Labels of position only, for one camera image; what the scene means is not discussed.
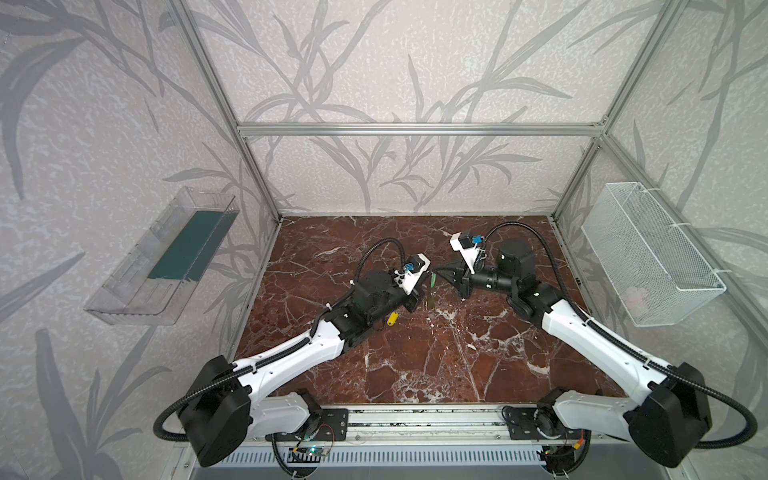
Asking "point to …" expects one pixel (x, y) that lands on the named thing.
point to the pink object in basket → (635, 302)
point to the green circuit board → (306, 454)
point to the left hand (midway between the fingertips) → (432, 266)
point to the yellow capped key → (392, 318)
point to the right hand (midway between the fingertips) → (437, 259)
